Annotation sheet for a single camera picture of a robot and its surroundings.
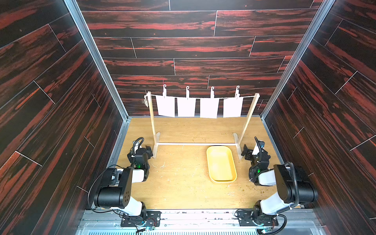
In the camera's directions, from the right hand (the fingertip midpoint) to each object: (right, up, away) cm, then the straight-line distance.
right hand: (256, 146), depth 92 cm
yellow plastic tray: (-21, -13, +4) cm, 25 cm away
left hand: (-75, -1, +2) cm, 75 cm away
